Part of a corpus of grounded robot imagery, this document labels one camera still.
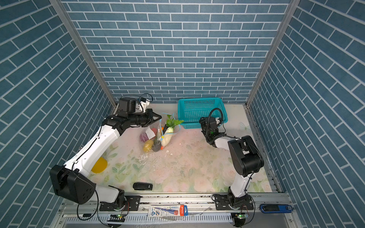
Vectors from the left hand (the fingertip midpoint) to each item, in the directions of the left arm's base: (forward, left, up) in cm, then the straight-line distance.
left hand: (162, 116), depth 75 cm
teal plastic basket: (+30, -18, -27) cm, 44 cm away
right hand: (+13, -23, -16) cm, 31 cm away
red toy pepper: (0, +6, -13) cm, 15 cm away
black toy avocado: (-6, +5, -21) cm, 22 cm away
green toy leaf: (+3, -5, -10) cm, 11 cm away
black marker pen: (-40, +42, -28) cm, 64 cm away
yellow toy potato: (-5, +11, -23) cm, 26 cm away
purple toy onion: (-1, +14, -20) cm, 24 cm away
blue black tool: (-39, -60, -29) cm, 77 cm away
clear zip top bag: (-5, +6, -16) cm, 17 cm away
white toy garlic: (-4, -2, -15) cm, 15 cm away
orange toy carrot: (-6, +2, -23) cm, 24 cm away
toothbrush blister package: (-39, -4, -28) cm, 48 cm away
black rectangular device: (-28, +11, -27) cm, 40 cm away
